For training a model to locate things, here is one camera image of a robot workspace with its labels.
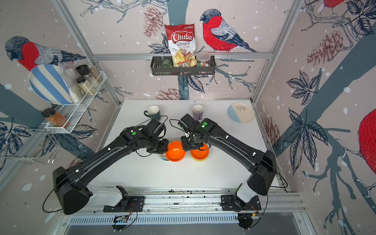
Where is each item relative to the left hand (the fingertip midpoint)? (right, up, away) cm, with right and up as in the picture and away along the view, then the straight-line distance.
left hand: (171, 147), depth 74 cm
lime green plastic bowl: (+16, -11, +12) cm, 23 cm away
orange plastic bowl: (+2, -4, +2) cm, 5 cm away
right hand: (+7, 0, 0) cm, 7 cm away
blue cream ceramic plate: (+50, +18, +41) cm, 67 cm away
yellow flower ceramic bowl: (-6, -7, +9) cm, 13 cm away
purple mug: (+15, +18, +30) cm, 38 cm away
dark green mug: (-17, +18, +30) cm, 39 cm away
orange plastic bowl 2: (+17, -7, +12) cm, 22 cm away
